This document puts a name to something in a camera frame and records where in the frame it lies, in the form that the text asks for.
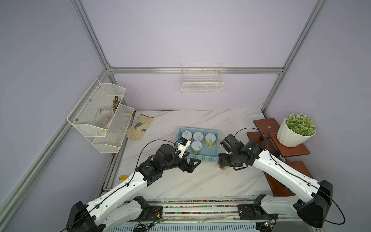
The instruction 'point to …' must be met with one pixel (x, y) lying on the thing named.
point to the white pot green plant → (295, 129)
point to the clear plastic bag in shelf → (103, 116)
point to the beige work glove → (141, 124)
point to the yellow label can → (209, 139)
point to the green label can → (196, 146)
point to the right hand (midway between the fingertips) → (226, 164)
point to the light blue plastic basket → (208, 153)
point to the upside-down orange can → (221, 167)
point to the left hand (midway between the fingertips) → (193, 158)
